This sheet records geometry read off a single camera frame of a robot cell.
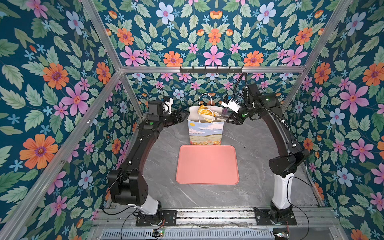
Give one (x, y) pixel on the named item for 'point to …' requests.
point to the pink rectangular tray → (210, 164)
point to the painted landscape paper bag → (201, 132)
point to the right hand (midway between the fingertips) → (230, 116)
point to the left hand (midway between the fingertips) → (185, 110)
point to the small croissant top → (204, 110)
